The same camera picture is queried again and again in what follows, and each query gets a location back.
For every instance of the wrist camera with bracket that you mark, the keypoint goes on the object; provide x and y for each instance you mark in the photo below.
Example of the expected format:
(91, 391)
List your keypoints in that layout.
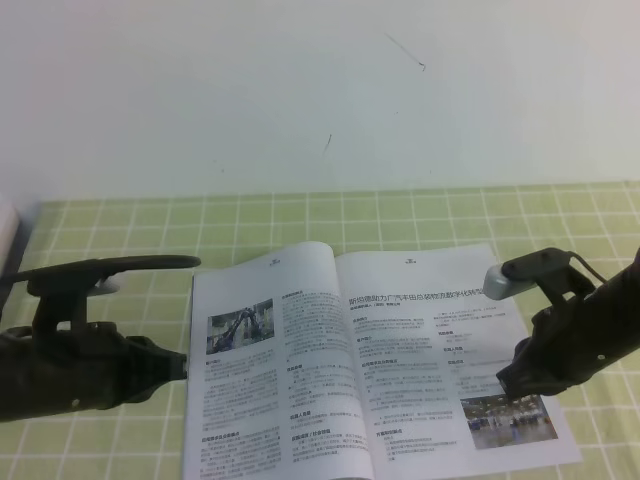
(549, 269)
(63, 289)

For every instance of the robotics magazine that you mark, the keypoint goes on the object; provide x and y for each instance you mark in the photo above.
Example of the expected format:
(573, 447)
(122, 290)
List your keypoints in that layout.
(304, 364)

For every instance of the green checkered tablecloth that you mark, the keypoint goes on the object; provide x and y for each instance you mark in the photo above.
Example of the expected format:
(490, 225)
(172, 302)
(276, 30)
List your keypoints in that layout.
(144, 441)

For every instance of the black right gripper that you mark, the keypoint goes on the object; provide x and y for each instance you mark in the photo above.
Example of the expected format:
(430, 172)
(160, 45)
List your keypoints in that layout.
(575, 338)

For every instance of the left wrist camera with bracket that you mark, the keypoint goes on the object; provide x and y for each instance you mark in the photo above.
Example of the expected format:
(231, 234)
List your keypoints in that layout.
(63, 289)

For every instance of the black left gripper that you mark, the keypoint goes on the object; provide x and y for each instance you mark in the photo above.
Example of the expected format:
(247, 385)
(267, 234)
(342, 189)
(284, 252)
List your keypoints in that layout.
(99, 370)

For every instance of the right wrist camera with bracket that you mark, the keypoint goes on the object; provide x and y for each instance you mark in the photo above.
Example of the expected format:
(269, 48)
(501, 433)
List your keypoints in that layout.
(549, 269)

